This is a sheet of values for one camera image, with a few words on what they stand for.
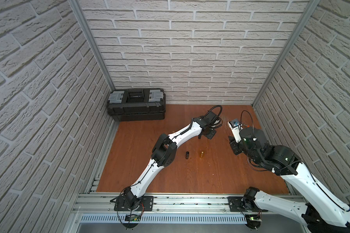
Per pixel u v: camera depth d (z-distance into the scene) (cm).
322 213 39
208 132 72
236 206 73
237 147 56
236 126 54
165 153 61
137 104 97
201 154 88
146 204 74
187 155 87
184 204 76
